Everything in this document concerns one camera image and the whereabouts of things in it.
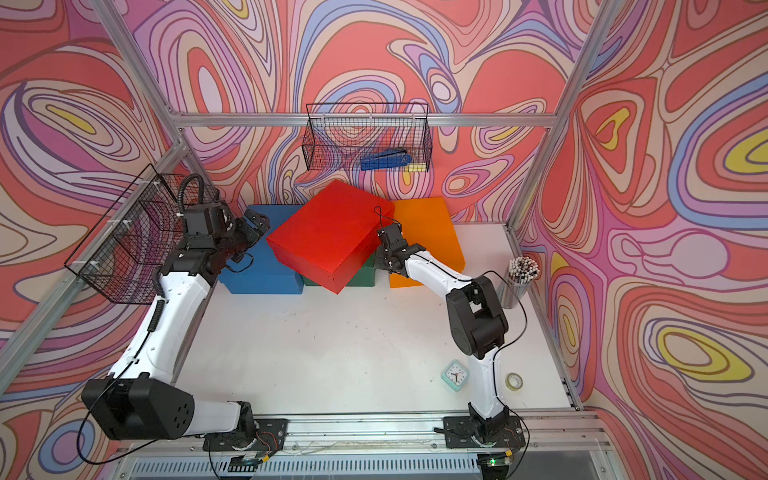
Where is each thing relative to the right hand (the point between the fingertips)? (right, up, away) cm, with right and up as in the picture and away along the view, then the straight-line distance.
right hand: (385, 266), depth 97 cm
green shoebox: (-7, -4, -4) cm, 9 cm away
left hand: (-32, +11, -20) cm, 39 cm away
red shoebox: (-15, +9, -11) cm, 21 cm away
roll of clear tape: (+35, -31, -17) cm, 50 cm away
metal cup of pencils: (+39, -1, -13) cm, 41 cm away
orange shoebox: (+17, +16, +18) cm, 29 cm away
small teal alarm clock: (+19, -29, -17) cm, 39 cm away
